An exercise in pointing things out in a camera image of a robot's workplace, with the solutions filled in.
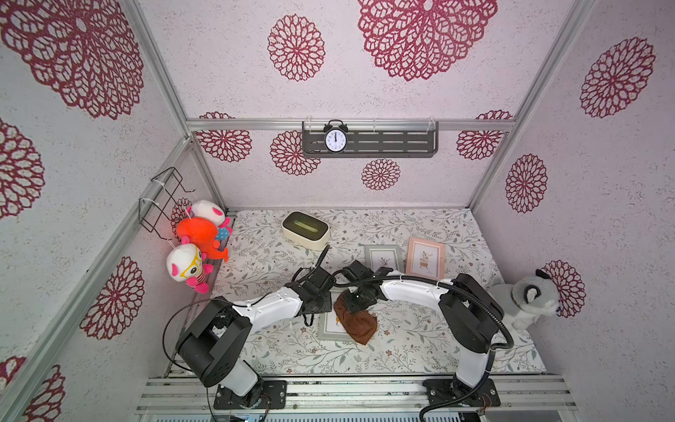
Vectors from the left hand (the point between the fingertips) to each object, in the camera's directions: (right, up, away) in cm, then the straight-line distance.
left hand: (324, 307), depth 90 cm
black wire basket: (-47, +34, -16) cm, 60 cm away
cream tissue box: (-9, +27, +17) cm, 33 cm away
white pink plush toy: (-42, +34, +4) cm, 54 cm away
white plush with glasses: (-42, +16, -10) cm, 46 cm away
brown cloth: (+12, -3, -7) cm, 14 cm away
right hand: (+7, +1, 0) cm, 8 cm away
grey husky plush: (+58, +7, -17) cm, 61 cm away
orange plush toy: (-41, +26, -1) cm, 49 cm away
